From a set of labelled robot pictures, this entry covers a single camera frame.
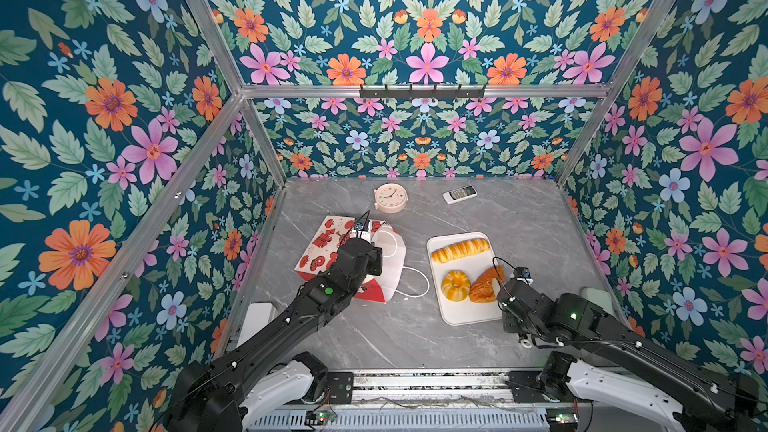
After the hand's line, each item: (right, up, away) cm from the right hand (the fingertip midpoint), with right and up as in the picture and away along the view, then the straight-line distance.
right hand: (503, 316), depth 75 cm
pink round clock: (-31, +31, +36) cm, 57 cm away
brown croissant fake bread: (-2, +4, +11) cm, 12 cm away
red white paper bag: (-51, +18, +15) cm, 56 cm away
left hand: (-32, +20, +3) cm, 38 cm away
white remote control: (-5, +32, +39) cm, 51 cm away
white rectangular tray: (-5, +9, +16) cm, 19 cm away
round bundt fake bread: (-10, +4, +14) cm, 18 cm away
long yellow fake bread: (-9, +13, +21) cm, 26 cm away
